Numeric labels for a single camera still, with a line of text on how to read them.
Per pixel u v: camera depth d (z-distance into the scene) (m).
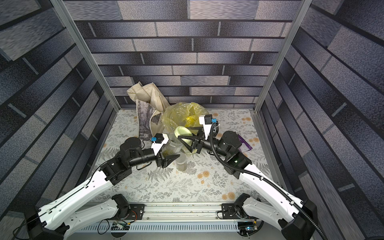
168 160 0.58
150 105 0.85
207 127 0.53
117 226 0.71
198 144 0.53
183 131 0.61
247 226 0.71
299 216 0.38
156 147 0.56
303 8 0.70
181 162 0.79
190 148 0.54
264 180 0.45
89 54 0.87
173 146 0.58
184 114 0.87
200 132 0.61
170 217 0.73
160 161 0.58
